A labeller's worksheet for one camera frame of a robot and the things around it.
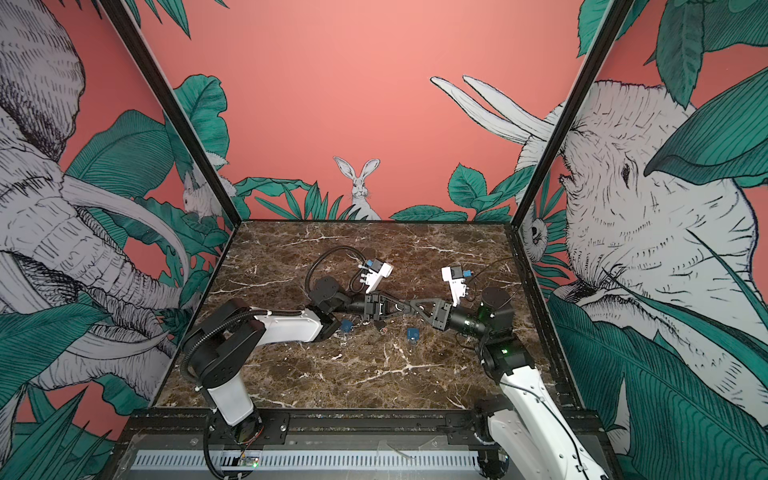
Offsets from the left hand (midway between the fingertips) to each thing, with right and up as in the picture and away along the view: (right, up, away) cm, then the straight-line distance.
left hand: (408, 315), depth 66 cm
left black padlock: (-8, -9, +27) cm, 29 cm away
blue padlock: (+3, -11, +24) cm, 27 cm away
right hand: (+1, +2, +1) cm, 2 cm away
